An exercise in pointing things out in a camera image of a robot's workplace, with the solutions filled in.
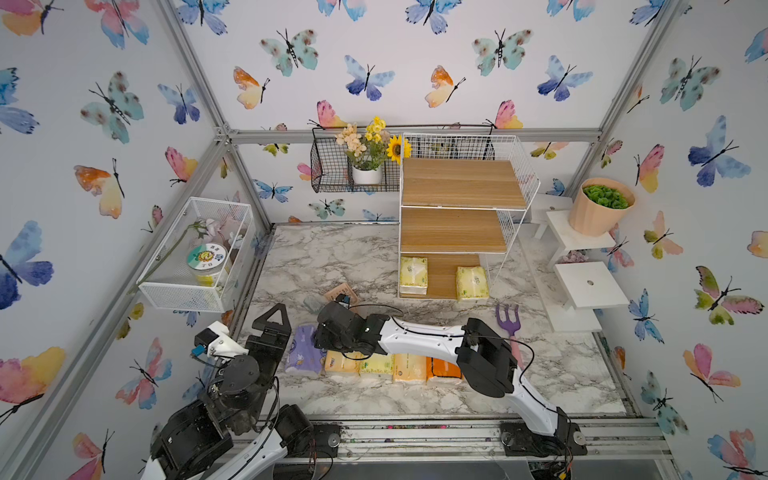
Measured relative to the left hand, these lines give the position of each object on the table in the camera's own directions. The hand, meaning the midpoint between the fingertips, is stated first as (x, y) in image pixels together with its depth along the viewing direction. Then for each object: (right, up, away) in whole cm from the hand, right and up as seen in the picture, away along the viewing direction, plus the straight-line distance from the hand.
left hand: (286, 315), depth 61 cm
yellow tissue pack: (+28, +6, +37) cm, 47 cm away
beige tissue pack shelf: (+6, -17, +21) cm, 28 cm away
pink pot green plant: (+75, +25, +17) cm, 81 cm away
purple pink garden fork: (+58, -10, +33) cm, 67 cm away
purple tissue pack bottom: (-3, -15, +22) cm, 27 cm away
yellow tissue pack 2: (+47, +3, +37) cm, 60 cm away
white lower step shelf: (+77, +3, +23) cm, 80 cm away
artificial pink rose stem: (-22, +21, +18) cm, 35 cm away
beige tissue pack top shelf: (+26, -18, +21) cm, 38 cm away
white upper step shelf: (+70, +17, +25) cm, 77 cm away
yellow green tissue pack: (+17, -17, +21) cm, 32 cm away
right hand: (0, -10, +20) cm, 22 cm away
